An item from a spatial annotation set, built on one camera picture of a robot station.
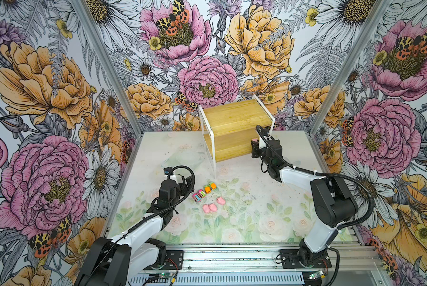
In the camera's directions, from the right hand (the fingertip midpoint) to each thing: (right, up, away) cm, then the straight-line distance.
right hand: (253, 145), depth 94 cm
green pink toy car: (-26, -24, -3) cm, 36 cm away
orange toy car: (-24, -22, -3) cm, 33 cm away
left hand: (-35, -19, -6) cm, 40 cm away
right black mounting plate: (+11, -47, -20) cm, 52 cm away
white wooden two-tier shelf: (-14, +7, -17) cm, 23 cm away
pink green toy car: (-29, -25, -5) cm, 39 cm away
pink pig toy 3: (-24, -31, -7) cm, 40 cm away
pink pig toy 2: (-21, -30, -7) cm, 37 cm away
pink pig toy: (-17, -28, -5) cm, 33 cm away
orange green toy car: (-21, -21, 0) cm, 30 cm away
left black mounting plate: (-36, -47, -21) cm, 63 cm away
